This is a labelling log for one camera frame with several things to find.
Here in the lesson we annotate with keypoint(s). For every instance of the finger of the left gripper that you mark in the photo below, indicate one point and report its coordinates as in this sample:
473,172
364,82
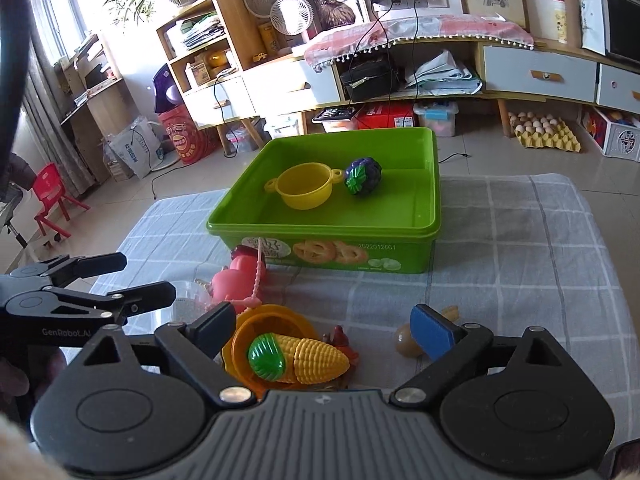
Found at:
100,299
63,270

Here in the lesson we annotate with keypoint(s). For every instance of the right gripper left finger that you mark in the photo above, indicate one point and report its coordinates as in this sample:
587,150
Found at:
190,350

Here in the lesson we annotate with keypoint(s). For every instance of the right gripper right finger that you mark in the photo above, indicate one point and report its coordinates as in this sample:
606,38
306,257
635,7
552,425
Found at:
456,353

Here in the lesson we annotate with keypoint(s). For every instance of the tan rubber octopus toy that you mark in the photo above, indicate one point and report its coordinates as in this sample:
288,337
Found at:
406,346

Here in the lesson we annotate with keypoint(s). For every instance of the pink toy pig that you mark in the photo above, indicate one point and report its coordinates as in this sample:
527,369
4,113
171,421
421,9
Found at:
239,282

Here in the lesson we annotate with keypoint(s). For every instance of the toy corn cob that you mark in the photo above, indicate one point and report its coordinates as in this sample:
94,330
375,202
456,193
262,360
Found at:
279,358

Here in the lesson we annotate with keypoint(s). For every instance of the orange toy basket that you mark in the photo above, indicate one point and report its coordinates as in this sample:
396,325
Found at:
268,318

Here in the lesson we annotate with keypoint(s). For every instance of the red child chair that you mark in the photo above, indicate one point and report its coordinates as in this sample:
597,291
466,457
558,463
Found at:
50,190

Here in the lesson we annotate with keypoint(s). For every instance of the grey checked tablecloth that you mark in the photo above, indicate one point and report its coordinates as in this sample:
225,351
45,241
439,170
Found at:
512,253

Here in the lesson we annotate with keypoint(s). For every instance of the red toy figure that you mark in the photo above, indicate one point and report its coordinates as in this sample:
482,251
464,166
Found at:
337,338

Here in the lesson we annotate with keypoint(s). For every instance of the white paper bag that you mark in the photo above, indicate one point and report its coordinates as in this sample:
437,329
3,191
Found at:
134,152

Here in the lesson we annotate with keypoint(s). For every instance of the wooden side desk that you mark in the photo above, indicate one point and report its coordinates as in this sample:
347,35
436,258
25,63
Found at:
99,103

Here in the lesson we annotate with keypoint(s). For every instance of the red printed bag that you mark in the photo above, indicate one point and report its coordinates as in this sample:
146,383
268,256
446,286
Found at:
191,143

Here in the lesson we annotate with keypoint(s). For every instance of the green plastic storage bin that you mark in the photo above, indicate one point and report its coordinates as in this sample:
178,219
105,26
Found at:
392,229

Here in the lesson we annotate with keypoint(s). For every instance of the yellow toy pot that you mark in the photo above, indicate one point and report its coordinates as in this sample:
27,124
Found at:
305,186

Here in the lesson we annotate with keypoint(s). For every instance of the purple toy grapes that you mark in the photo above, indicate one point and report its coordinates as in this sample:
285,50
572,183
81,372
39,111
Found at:
362,176

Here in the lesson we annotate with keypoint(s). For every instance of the yellow egg tray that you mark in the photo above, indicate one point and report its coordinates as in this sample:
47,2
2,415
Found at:
543,131

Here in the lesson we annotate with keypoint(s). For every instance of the clear plastic storage box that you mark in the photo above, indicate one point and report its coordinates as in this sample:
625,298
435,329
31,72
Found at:
439,117

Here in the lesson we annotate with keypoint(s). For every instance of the red cardboard box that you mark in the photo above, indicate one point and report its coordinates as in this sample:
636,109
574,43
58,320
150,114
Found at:
378,115

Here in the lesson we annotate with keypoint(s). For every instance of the wooden open shelf unit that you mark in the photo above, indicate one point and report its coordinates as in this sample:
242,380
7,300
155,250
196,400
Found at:
209,45

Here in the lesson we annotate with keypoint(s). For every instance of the white toy crate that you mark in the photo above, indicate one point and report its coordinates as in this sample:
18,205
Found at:
617,134

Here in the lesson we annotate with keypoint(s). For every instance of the long wooden tv cabinet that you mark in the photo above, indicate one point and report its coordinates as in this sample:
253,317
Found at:
551,71

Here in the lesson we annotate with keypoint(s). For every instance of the folded grey cloth pile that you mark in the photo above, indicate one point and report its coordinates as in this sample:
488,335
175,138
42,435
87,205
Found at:
442,75

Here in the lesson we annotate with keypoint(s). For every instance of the black bag in cabinet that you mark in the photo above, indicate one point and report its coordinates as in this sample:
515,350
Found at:
370,79

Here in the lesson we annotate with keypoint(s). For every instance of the pink lace cloth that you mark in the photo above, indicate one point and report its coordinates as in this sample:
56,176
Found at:
342,43

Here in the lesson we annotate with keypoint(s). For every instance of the white desk fan front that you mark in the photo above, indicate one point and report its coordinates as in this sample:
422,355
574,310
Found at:
291,17

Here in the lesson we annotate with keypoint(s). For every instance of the framed raccoon picture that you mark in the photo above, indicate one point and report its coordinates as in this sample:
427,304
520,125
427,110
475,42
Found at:
332,2

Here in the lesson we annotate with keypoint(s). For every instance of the black microwave oven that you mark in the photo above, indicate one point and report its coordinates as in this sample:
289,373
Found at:
621,29

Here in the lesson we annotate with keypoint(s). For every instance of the wall power strip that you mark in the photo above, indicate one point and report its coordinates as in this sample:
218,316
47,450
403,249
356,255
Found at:
409,4

